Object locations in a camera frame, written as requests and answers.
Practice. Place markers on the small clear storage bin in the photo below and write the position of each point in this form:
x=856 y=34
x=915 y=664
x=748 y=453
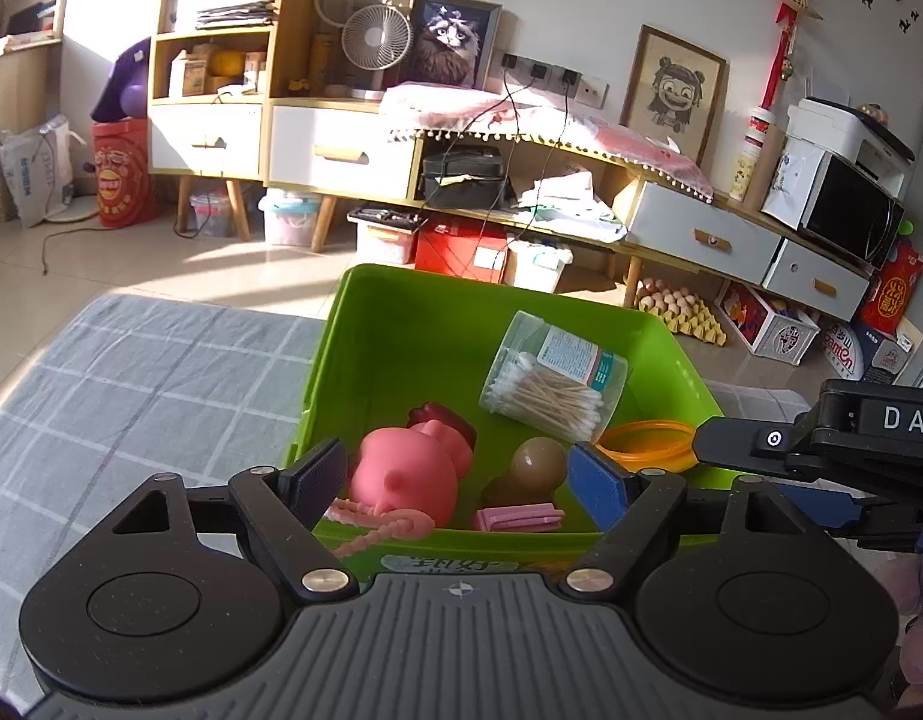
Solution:
x=214 y=214

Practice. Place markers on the pile of white papers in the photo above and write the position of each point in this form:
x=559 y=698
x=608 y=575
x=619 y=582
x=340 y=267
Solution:
x=574 y=199

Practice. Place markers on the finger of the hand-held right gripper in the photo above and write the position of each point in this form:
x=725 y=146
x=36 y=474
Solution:
x=836 y=510
x=738 y=439

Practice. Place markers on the stack of papers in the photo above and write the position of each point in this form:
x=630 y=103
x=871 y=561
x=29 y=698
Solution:
x=236 y=7

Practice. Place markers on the purple cloth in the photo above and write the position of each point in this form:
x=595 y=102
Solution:
x=124 y=79

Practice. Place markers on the orange rimmed yellow toy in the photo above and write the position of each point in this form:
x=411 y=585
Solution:
x=648 y=431

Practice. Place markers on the cardboard box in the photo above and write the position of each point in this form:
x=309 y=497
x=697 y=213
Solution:
x=23 y=90

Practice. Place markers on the white and red box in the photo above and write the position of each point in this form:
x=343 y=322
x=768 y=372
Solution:
x=768 y=326

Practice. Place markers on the red gift bag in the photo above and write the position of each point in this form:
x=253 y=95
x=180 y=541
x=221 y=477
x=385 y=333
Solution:
x=892 y=289

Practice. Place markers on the small boxes on shelf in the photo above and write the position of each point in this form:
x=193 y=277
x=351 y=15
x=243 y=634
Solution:
x=199 y=75

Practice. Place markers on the long wooden cabinet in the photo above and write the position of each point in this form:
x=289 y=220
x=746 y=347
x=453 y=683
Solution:
x=285 y=30

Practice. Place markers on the framed raccoon picture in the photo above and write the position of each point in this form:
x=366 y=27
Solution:
x=450 y=41

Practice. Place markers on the red printed bag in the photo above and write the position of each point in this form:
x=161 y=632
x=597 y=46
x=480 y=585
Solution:
x=124 y=176

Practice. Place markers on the pink pig toy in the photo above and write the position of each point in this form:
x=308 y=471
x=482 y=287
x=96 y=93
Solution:
x=401 y=472

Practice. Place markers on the yellow bottle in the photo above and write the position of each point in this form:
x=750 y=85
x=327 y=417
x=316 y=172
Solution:
x=322 y=64

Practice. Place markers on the white cabinet drawer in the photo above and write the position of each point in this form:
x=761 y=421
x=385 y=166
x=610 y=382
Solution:
x=341 y=150
x=817 y=281
x=701 y=229
x=206 y=139

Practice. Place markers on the black device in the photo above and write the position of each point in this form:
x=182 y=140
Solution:
x=461 y=172

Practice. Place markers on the blue and white box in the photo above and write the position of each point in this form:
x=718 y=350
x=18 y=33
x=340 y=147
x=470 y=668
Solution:
x=862 y=352

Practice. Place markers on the clear bin with blue lid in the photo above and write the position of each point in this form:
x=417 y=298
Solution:
x=290 y=221

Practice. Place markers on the white paper bag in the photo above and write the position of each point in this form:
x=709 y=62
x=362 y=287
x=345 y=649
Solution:
x=34 y=176

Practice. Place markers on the wall power sockets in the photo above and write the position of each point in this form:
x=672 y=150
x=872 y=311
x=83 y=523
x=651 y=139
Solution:
x=551 y=79

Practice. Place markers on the yellow egg tray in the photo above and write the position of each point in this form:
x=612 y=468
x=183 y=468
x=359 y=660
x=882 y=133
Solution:
x=682 y=311

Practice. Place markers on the small white fan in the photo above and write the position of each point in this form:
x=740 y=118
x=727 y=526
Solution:
x=376 y=37

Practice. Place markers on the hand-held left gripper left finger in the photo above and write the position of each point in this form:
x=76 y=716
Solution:
x=319 y=480

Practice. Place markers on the white bin with tools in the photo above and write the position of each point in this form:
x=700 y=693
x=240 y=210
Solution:
x=382 y=236

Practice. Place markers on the amber toy pacifier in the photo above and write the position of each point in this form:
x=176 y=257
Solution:
x=540 y=461

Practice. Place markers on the green plastic box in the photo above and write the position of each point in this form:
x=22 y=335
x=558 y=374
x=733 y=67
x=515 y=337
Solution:
x=401 y=345

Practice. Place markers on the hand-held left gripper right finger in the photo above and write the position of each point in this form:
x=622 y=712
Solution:
x=596 y=484

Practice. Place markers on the black and white microwave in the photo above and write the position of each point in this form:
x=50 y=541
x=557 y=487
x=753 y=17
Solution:
x=843 y=214

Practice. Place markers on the framed cartoon drawing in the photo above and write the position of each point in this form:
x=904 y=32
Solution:
x=675 y=94

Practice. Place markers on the red hanging ornament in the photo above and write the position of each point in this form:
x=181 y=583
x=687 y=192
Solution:
x=789 y=7

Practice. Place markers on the white printer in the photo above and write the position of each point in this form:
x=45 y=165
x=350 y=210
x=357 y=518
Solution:
x=858 y=135

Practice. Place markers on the tall white cup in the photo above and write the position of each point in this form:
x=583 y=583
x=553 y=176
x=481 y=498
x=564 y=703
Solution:
x=752 y=157

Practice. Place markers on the pink fringed cloth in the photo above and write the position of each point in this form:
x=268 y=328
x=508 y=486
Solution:
x=596 y=135

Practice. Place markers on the white storage bin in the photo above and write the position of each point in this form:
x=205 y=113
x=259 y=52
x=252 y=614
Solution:
x=536 y=266

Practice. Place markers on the grey checked tablecloth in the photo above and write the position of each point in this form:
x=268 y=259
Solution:
x=131 y=405

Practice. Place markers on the pink case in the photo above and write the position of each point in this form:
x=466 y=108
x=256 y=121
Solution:
x=517 y=517

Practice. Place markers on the clear cotton swab jar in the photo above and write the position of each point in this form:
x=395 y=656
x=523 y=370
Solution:
x=559 y=375

